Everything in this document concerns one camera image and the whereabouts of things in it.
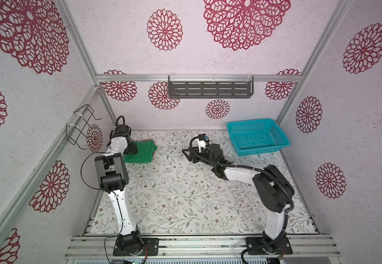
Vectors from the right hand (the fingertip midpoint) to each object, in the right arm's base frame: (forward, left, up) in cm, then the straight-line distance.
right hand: (185, 147), depth 87 cm
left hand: (+5, +39, -14) cm, 42 cm away
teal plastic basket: (+28, -49, -20) cm, 59 cm away
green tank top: (+4, +26, -12) cm, 29 cm away
